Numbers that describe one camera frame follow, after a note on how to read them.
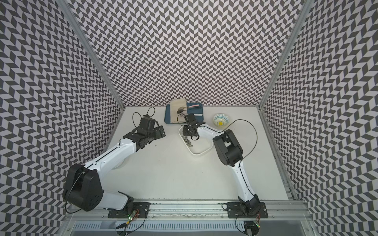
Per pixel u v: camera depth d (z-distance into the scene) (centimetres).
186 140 98
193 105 109
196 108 115
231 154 58
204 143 99
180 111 116
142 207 74
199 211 75
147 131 67
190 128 81
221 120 108
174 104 119
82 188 41
